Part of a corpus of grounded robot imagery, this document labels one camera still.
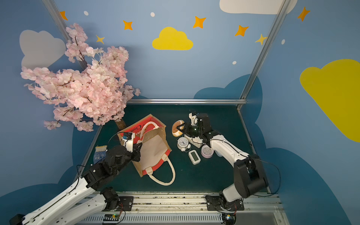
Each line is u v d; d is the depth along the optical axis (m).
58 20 0.73
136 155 0.64
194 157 0.90
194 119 0.77
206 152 0.93
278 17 0.73
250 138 1.08
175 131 0.84
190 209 0.74
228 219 0.73
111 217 0.73
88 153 0.98
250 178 0.44
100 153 0.92
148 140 0.96
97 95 0.56
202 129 0.67
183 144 0.93
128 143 0.62
